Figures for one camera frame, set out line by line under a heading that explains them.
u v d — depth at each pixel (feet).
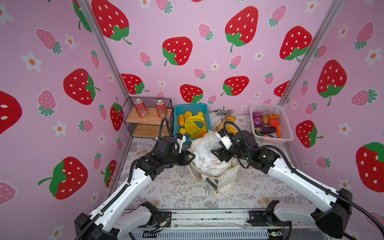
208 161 2.50
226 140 2.05
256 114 3.76
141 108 3.01
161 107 2.96
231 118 3.75
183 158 2.07
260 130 3.40
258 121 3.61
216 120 3.89
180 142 2.19
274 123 3.49
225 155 2.09
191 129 3.52
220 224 2.40
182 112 3.88
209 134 2.61
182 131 3.45
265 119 3.64
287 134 3.30
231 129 3.62
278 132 3.52
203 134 2.55
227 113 3.92
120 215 1.39
